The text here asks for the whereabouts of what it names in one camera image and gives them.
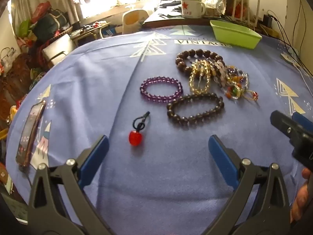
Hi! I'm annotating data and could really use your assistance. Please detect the yellow crystal bead bracelet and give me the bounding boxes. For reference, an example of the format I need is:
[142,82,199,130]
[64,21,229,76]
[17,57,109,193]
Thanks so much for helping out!
[189,60,217,95]

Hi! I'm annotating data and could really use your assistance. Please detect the purple bead bracelet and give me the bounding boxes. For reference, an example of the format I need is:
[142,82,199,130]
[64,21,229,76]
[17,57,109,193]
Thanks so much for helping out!
[140,77,184,103]

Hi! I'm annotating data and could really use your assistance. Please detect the pile of clothes and bags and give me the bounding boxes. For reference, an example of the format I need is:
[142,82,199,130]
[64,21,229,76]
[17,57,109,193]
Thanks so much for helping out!
[15,1,74,54]

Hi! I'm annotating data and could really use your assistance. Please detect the brown wooden bead bracelet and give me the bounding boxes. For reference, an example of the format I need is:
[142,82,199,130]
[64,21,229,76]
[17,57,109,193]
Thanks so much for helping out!
[175,49,227,74]

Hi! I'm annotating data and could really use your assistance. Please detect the person's right hand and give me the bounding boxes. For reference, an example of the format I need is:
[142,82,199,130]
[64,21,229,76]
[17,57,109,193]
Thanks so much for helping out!
[291,168,313,223]

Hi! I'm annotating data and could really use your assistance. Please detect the bundle of black cables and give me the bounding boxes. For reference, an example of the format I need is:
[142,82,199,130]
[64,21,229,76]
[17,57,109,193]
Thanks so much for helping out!
[265,0,313,77]

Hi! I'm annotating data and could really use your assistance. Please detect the green plastic tray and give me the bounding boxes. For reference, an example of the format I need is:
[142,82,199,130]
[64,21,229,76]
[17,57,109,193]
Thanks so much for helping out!
[210,20,263,50]

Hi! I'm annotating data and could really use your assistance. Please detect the red apple pendant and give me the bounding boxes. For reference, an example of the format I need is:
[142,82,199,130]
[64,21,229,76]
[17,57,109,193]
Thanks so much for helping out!
[129,112,151,149]

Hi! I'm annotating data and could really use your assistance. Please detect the clear crystal bead bracelet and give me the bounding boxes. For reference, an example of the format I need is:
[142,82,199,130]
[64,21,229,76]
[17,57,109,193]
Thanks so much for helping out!
[210,60,231,89]

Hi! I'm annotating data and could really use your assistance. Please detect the low wooden table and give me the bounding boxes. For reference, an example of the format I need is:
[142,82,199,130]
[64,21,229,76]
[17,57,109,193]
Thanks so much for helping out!
[70,21,113,45]

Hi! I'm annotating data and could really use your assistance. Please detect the white storage box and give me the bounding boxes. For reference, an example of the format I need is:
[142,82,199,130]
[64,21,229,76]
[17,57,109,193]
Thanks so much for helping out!
[41,34,74,64]

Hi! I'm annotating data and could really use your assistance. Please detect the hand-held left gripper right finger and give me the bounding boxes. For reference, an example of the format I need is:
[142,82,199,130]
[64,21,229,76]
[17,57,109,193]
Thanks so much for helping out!
[208,135,291,235]

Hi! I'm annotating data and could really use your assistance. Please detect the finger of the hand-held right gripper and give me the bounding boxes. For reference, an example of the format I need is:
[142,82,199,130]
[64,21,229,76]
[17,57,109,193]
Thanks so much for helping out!
[270,110,306,140]
[292,112,313,134]

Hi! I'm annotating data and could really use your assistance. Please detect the black bead bracelet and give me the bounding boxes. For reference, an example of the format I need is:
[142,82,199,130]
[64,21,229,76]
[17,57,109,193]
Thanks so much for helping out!
[167,92,225,128]

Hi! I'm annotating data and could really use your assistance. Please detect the white rack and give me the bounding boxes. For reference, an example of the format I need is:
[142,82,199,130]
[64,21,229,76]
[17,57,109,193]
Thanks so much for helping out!
[230,0,261,28]

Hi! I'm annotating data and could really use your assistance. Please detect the white and yellow chair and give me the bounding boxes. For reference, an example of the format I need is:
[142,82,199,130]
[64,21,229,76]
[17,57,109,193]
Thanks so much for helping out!
[122,8,149,35]

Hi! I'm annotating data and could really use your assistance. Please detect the multicoloured bead bracelet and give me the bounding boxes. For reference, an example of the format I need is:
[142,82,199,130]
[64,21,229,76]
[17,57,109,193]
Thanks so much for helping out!
[224,66,259,102]

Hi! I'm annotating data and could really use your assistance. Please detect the blue printed tablecloth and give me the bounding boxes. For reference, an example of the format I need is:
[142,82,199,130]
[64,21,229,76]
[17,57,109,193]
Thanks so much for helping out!
[6,24,313,235]

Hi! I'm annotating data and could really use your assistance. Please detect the black power adapter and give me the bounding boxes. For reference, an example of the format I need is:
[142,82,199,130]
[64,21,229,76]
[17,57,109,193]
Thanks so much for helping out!
[263,13,273,28]

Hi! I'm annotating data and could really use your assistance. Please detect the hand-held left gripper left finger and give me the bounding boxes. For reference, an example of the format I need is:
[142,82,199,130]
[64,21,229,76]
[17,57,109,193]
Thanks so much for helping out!
[27,135,115,235]

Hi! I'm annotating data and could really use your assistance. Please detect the white enamel mug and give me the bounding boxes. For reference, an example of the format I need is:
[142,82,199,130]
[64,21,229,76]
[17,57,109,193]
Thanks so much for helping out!
[181,0,206,19]

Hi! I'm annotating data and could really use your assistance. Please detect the smartphone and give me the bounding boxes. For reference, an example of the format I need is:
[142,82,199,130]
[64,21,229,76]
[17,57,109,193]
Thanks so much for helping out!
[15,100,47,167]

